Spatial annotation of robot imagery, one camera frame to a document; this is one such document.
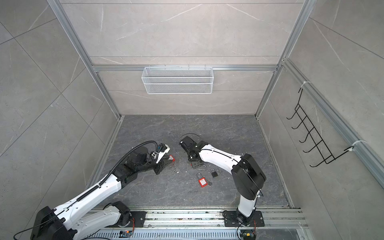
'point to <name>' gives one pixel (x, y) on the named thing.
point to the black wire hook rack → (312, 130)
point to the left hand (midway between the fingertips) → (169, 155)
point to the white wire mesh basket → (177, 80)
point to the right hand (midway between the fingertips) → (189, 155)
